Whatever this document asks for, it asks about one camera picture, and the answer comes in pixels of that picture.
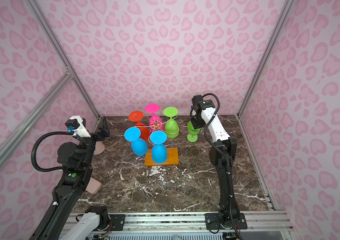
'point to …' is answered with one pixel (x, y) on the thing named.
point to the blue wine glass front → (159, 151)
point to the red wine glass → (137, 116)
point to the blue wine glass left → (139, 145)
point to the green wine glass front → (192, 137)
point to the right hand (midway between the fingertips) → (200, 124)
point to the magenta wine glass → (155, 123)
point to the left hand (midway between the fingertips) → (93, 115)
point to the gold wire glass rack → (156, 125)
